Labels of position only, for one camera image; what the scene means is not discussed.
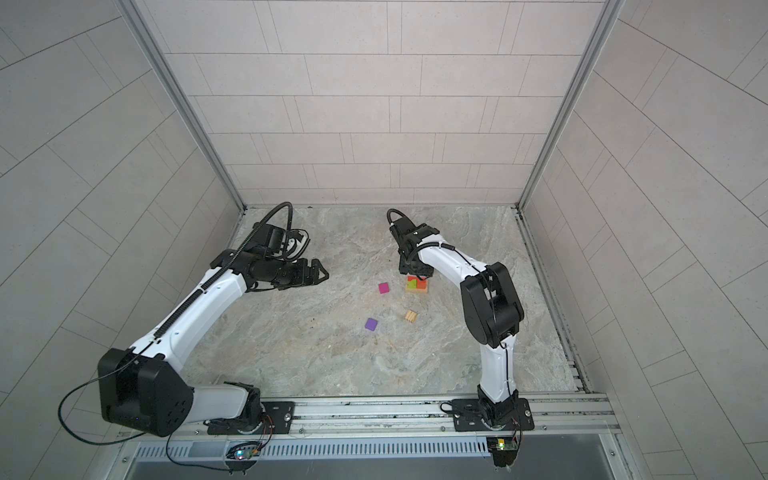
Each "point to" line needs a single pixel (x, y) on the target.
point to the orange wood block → (422, 284)
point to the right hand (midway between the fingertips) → (412, 270)
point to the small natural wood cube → (411, 316)
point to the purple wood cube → (371, 324)
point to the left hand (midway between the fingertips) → (324, 272)
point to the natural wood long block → (416, 291)
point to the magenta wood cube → (383, 288)
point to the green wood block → (412, 284)
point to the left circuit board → (244, 451)
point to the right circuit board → (508, 443)
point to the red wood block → (410, 278)
